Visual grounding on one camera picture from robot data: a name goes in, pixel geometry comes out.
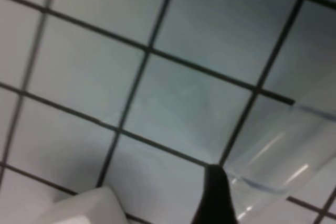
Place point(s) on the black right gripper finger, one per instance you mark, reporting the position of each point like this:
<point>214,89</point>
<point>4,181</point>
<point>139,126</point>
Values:
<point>216,203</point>

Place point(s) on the red-capped clear test tube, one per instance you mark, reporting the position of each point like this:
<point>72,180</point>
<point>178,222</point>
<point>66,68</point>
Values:
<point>280,161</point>

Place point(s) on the white foam cube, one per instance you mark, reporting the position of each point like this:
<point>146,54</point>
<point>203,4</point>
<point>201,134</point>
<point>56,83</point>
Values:
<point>96,206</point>

